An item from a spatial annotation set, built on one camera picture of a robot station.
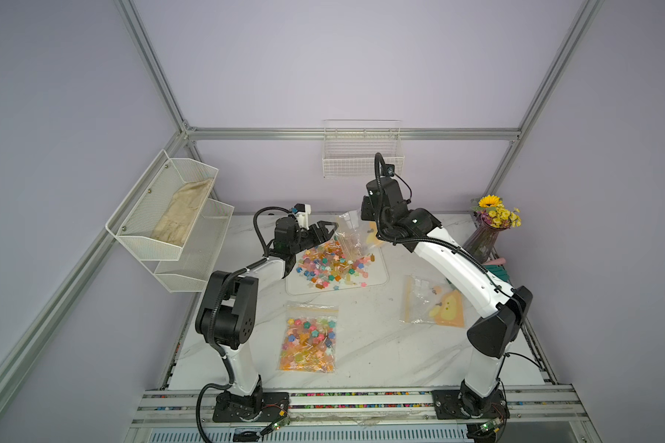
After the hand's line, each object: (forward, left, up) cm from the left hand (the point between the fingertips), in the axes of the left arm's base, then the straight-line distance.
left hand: (332, 228), depth 90 cm
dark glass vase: (+1, -53, -7) cm, 54 cm away
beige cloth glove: (-5, +44, +11) cm, 46 cm away
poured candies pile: (-3, +1, -17) cm, 18 cm away
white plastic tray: (-6, -17, -20) cm, 27 cm away
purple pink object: (0, -62, -19) cm, 65 cm away
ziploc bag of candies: (-4, -8, +1) cm, 9 cm away
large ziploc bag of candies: (-31, +7, -18) cm, 37 cm away
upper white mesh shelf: (-5, +51, +10) cm, 53 cm away
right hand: (-2, -13, +13) cm, 19 cm away
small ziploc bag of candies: (-18, -34, -17) cm, 42 cm away
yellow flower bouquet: (+4, -52, +4) cm, 53 cm away
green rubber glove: (-6, -61, -16) cm, 63 cm away
